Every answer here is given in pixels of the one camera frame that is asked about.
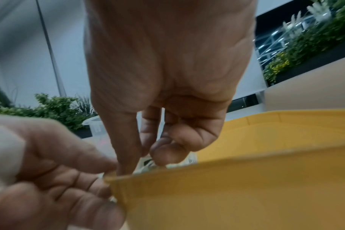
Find person's right hand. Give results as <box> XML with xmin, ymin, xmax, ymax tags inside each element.
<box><xmin>83</xmin><ymin>0</ymin><xmax>259</xmax><ymax>176</ymax></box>

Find green hedge plant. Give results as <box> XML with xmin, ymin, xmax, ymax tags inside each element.
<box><xmin>0</xmin><ymin>80</ymin><xmax>99</xmax><ymax>133</ymax></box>
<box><xmin>262</xmin><ymin>0</ymin><xmax>345</xmax><ymax>86</ymax></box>

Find black planter box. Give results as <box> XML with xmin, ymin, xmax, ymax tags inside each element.
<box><xmin>75</xmin><ymin>127</ymin><xmax>94</xmax><ymax>139</ymax></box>
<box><xmin>268</xmin><ymin>42</ymin><xmax>345</xmax><ymax>87</ymax></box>

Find clear storage box pink latches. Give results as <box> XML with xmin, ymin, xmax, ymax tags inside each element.
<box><xmin>81</xmin><ymin>111</ymin><xmax>168</xmax><ymax>159</ymax></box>

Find yellow tray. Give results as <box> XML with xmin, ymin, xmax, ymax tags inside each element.
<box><xmin>102</xmin><ymin>108</ymin><xmax>345</xmax><ymax>230</ymax></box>

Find beige bench seat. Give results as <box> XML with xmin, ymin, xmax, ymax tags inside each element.
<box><xmin>264</xmin><ymin>53</ymin><xmax>345</xmax><ymax>112</ymax></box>

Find person's left hand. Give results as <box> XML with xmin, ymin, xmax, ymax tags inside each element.
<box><xmin>0</xmin><ymin>114</ymin><xmax>126</xmax><ymax>230</ymax></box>

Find white roller blind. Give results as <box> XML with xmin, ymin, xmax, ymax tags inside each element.
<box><xmin>37</xmin><ymin>0</ymin><xmax>268</xmax><ymax>103</ymax></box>

